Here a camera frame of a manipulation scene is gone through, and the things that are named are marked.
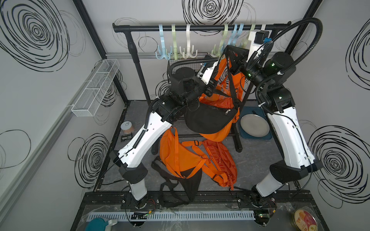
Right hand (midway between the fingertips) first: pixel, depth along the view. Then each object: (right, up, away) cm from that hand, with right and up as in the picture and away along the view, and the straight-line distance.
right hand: (232, 45), depth 50 cm
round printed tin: (+38, -74, +15) cm, 84 cm away
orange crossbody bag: (-22, -51, +35) cm, 65 cm away
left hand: (-4, -8, +5) cm, 10 cm away
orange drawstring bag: (+3, -35, +29) cm, 46 cm away
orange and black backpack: (-22, -66, +27) cm, 74 cm away
